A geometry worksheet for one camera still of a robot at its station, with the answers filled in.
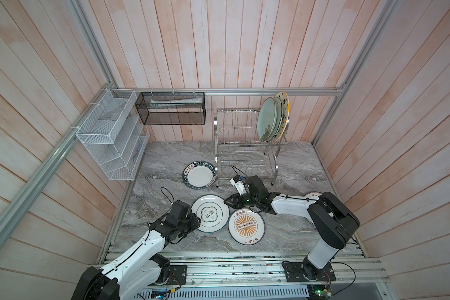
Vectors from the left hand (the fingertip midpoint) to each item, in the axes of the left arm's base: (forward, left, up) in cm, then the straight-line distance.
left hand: (197, 224), depth 84 cm
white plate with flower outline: (+7, -7, -2) cm, 10 cm away
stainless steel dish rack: (+36, -19, +15) cm, 44 cm away
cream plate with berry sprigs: (+47, -41, +25) cm, 67 cm away
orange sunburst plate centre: (0, -23, -2) cm, 23 cm away
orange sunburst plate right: (+18, -60, -3) cm, 63 cm away
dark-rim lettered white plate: (+29, +2, -2) cm, 30 cm away
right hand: (+11, -13, +3) cm, 17 cm away
